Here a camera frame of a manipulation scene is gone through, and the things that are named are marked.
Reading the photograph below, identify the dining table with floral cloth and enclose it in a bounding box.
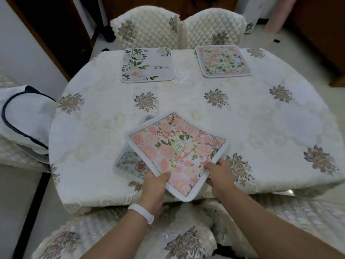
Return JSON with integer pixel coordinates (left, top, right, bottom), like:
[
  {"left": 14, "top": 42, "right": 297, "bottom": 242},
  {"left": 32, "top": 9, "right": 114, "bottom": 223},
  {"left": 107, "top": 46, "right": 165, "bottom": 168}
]
[{"left": 48, "top": 47, "right": 345, "bottom": 213}]

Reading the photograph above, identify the pink rose placemat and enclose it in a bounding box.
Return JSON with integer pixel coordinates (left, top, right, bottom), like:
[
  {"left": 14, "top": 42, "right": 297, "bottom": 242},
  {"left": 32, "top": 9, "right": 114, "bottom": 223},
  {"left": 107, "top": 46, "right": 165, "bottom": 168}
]
[{"left": 124, "top": 111, "right": 230, "bottom": 203}]

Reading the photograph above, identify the white Beautiful floral placemat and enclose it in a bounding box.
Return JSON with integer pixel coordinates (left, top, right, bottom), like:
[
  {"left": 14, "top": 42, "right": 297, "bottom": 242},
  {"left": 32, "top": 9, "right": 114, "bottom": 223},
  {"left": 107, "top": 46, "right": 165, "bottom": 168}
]
[{"left": 120, "top": 47, "right": 176, "bottom": 84}]

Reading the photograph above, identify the person's right hand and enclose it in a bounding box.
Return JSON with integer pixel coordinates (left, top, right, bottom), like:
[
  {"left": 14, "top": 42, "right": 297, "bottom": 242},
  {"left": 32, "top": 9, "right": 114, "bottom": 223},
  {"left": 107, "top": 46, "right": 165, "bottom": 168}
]
[{"left": 203, "top": 158, "right": 240, "bottom": 200}]

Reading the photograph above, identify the brown door frame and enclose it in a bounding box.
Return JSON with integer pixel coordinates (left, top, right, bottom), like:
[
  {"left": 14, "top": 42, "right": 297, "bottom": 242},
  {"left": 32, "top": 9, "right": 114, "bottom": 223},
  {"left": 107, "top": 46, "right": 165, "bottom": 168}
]
[{"left": 4, "top": 0, "right": 95, "bottom": 82}]

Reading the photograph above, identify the large wooden display cabinet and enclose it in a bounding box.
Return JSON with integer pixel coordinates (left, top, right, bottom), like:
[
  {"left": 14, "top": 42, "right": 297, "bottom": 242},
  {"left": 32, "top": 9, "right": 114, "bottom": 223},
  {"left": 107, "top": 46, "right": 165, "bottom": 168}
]
[{"left": 285, "top": 0, "right": 345, "bottom": 88}]

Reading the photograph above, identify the smartwatch with white band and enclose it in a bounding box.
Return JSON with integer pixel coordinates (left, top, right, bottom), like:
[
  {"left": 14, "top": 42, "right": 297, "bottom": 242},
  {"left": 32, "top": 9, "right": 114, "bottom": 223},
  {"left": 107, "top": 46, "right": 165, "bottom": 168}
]
[{"left": 128, "top": 203, "right": 155, "bottom": 226}]

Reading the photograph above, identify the orange green floral placemat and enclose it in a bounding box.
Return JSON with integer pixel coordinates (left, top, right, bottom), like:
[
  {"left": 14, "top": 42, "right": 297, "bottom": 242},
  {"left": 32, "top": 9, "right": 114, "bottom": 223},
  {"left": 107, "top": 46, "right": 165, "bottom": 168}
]
[{"left": 194, "top": 45, "right": 253, "bottom": 79}]

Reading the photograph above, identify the person's left forearm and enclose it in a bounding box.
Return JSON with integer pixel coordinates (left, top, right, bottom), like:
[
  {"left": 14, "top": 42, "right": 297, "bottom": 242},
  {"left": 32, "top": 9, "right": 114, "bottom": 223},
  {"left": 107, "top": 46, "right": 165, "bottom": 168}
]
[{"left": 80, "top": 210, "right": 150, "bottom": 259}]

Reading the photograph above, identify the white backpack with dark trim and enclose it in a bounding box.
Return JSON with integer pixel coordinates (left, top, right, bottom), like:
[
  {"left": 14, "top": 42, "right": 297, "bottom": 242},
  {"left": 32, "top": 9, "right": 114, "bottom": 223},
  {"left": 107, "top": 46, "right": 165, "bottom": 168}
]
[{"left": 0, "top": 85, "right": 58, "bottom": 156}]

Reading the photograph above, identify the wooden sideboard cabinet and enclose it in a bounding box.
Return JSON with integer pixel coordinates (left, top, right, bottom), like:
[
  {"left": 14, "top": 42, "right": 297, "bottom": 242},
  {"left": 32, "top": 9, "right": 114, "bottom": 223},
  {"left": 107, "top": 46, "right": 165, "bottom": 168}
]
[{"left": 102, "top": 0, "right": 188, "bottom": 22}]

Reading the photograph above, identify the person's left hand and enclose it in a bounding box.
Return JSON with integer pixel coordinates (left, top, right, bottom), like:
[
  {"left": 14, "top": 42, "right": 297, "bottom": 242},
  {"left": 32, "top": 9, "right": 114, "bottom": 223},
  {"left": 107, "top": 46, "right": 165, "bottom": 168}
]
[{"left": 137, "top": 171, "right": 172, "bottom": 217}]

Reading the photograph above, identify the pink rolled mat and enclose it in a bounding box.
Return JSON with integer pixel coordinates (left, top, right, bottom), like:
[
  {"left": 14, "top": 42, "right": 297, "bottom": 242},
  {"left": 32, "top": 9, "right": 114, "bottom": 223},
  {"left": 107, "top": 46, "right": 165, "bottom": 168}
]
[{"left": 263, "top": 0, "right": 299, "bottom": 33}]

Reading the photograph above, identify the dark wooden door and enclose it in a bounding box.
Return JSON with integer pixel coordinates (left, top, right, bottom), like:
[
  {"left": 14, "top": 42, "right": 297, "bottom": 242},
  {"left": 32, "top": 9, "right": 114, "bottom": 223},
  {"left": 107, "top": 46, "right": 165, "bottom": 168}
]
[{"left": 16, "top": 0, "right": 93, "bottom": 78}]

